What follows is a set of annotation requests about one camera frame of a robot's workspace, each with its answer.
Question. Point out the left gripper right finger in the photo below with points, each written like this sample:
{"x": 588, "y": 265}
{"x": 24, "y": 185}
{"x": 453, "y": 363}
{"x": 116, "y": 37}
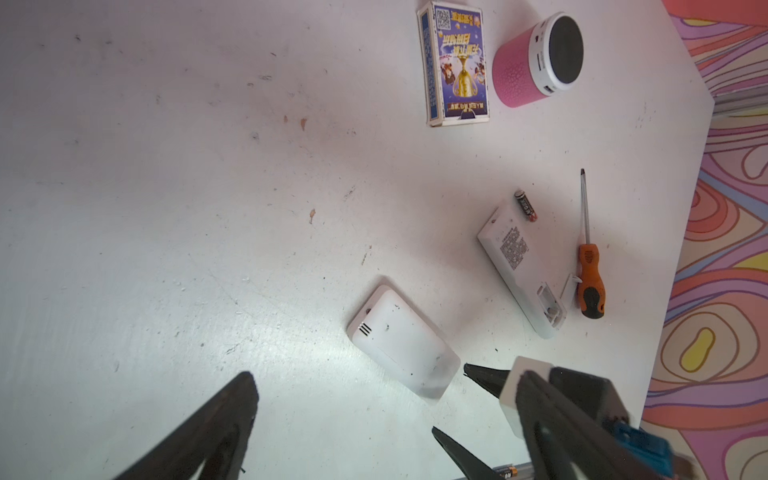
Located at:
{"x": 563, "y": 441}

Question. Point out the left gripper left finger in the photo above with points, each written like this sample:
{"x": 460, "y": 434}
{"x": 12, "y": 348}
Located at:
{"x": 211, "y": 443}

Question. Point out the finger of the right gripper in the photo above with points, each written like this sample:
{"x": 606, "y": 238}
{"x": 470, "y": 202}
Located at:
{"x": 453, "y": 449}
{"x": 491, "y": 380}

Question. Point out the small AAA battery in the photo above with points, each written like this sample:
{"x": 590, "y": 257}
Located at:
{"x": 504, "y": 471}

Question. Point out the white rectangular plastic tray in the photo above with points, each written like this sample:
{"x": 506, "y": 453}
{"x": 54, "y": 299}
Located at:
{"x": 390, "y": 331}

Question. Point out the orange handled screwdriver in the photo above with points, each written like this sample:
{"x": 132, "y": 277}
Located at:
{"x": 591, "y": 292}

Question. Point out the white remote control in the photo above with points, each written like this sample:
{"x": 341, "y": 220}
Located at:
{"x": 511, "y": 250}

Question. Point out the pink tape roll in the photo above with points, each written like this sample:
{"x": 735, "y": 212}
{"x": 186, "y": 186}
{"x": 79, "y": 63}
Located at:
{"x": 545, "y": 60}

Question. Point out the small colourful card box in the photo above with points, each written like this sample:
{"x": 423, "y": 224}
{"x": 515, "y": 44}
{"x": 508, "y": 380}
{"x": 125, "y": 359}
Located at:
{"x": 454, "y": 64}

